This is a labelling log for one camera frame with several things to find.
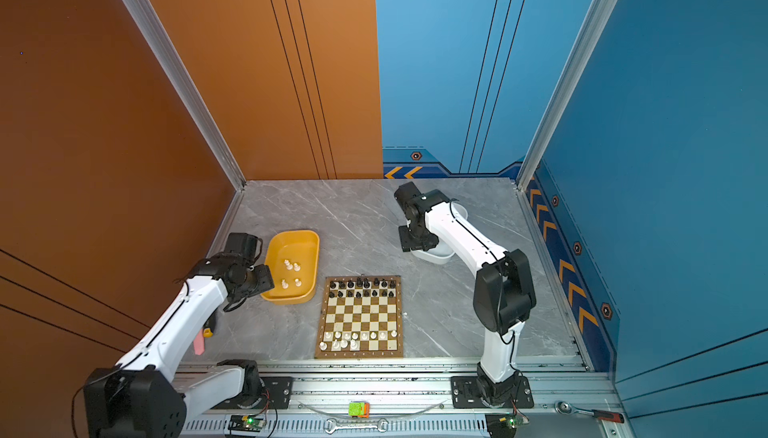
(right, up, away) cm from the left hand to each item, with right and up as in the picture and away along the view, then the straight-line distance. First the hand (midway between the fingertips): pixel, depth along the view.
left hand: (260, 281), depth 83 cm
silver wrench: (+23, -31, -13) cm, 40 cm away
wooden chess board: (+28, -11, +2) cm, 30 cm away
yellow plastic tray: (+5, +4, +13) cm, 14 cm away
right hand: (+42, +9, +4) cm, 44 cm away
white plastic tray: (+52, +7, +9) cm, 54 cm away
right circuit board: (+64, -32, -12) cm, 72 cm away
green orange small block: (+29, -27, -13) cm, 42 cm away
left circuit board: (+2, -31, -12) cm, 33 cm away
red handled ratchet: (+77, -27, -13) cm, 83 cm away
